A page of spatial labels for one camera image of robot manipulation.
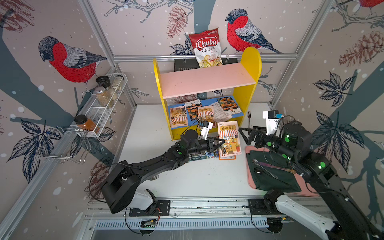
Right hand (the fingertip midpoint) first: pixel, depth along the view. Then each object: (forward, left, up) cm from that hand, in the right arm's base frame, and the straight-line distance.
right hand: (245, 127), depth 62 cm
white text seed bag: (+25, +7, -21) cm, 34 cm away
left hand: (-1, +6, -10) cm, 12 cm away
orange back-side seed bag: (+2, +6, -36) cm, 36 cm away
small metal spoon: (-1, -16, -36) cm, 39 cm away
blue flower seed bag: (+5, +10, -35) cm, 37 cm away
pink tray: (-5, -21, -36) cm, 42 cm away
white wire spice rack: (+8, +74, -4) cm, 74 cm away
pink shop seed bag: (+26, +16, -21) cm, 36 cm away
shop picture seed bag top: (+4, +5, -10) cm, 12 cm away
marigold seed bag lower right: (+34, +1, -22) cm, 40 cm away
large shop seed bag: (+23, +34, -21) cm, 46 cm away
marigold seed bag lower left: (+30, +25, -21) cm, 45 cm away
